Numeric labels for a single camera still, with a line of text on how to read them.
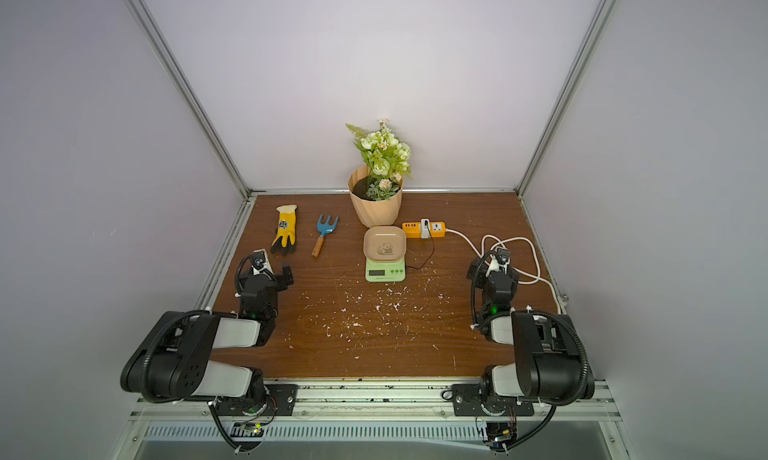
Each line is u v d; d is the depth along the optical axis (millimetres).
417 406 728
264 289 699
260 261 767
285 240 1032
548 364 428
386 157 921
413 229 1044
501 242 1036
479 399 723
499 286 696
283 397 741
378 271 958
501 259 748
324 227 1090
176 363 434
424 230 995
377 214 996
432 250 943
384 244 1002
